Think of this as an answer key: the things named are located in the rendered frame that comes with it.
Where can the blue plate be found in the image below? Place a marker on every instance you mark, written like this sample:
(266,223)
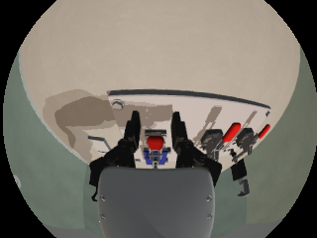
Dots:
(149,161)

